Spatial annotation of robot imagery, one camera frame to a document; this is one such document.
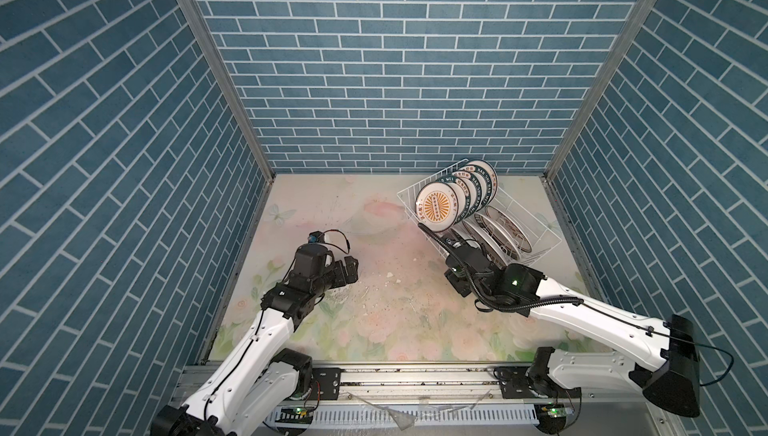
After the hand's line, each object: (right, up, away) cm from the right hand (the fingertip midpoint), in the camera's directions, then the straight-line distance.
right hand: (456, 259), depth 78 cm
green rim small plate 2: (+12, +18, +24) cm, 32 cm away
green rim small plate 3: (+15, +22, +25) cm, 37 cm away
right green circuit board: (+24, -35, -7) cm, 43 cm away
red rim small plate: (+17, +26, +25) cm, 39 cm away
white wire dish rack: (+31, +4, +18) cm, 36 cm away
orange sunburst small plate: (-2, +14, +24) cm, 28 cm away
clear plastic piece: (-14, -36, -8) cm, 40 cm away
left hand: (-30, -2, +4) cm, 30 cm away
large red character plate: (+21, +7, +19) cm, 29 cm away
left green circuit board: (-40, -37, -5) cm, 55 cm away
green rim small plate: (+7, +18, +22) cm, 29 cm away
